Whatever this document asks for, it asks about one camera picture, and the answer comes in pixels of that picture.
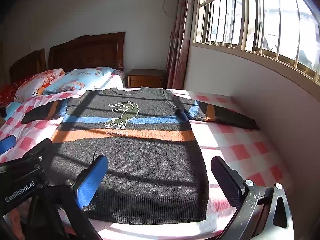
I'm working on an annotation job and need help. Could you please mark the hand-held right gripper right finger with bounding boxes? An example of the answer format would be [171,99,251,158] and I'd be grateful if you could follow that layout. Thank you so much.
[211,156,294,240]

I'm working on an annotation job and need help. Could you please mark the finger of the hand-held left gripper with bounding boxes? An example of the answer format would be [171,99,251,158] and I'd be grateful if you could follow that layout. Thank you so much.
[0,134,17,155]
[0,139,52,180]

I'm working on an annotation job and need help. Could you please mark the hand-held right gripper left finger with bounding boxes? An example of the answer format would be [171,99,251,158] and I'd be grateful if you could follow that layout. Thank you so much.
[27,155,109,240]

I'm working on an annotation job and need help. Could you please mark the black striped crocodile sweater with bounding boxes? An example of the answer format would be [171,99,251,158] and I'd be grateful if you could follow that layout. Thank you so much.
[21,87,260,225]

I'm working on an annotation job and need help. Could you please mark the pink checked bed sheet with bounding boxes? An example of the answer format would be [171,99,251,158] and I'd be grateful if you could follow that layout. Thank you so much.
[0,87,294,240]

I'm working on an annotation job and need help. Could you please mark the light blue cloth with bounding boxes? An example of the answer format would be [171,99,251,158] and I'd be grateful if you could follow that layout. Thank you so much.
[5,102,23,118]

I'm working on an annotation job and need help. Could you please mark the red cloth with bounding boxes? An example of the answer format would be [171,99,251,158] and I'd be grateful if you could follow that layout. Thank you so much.
[0,76,25,103]

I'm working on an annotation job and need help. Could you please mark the small wooden headboard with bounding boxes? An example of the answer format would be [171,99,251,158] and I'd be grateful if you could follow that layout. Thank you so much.
[9,49,47,83]

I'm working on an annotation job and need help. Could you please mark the blue floral folded blanket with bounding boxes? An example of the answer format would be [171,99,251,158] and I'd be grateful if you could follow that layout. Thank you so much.
[42,67,117,95]

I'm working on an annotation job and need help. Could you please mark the striped folded blanket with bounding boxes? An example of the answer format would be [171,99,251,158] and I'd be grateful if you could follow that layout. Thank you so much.
[100,70,125,90]

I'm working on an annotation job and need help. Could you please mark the large wooden headboard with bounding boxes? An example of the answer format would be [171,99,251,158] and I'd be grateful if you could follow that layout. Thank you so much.
[48,32,126,73]

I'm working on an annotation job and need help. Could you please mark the wooden nightstand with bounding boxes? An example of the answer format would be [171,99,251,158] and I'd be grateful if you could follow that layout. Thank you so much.
[127,69,167,88]

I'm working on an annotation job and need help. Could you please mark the pink floral curtain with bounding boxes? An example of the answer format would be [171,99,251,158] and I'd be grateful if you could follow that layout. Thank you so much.
[166,0,198,90]

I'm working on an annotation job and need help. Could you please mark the barred window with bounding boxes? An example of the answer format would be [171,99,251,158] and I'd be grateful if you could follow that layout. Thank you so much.
[191,0,320,90]

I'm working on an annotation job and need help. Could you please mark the thin wall cable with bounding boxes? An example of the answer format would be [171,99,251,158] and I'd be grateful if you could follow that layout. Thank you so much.
[161,0,181,20]

